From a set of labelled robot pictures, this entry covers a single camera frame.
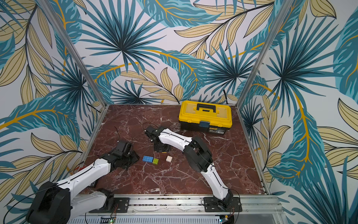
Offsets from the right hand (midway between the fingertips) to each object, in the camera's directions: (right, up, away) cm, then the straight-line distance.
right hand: (162, 149), depth 93 cm
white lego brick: (+5, -5, -5) cm, 8 cm away
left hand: (-14, -5, -7) cm, 17 cm away
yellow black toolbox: (+28, +21, -3) cm, 35 cm away
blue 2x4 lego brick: (-10, -5, -5) cm, 12 cm away
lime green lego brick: (-4, -6, -5) cm, 9 cm away
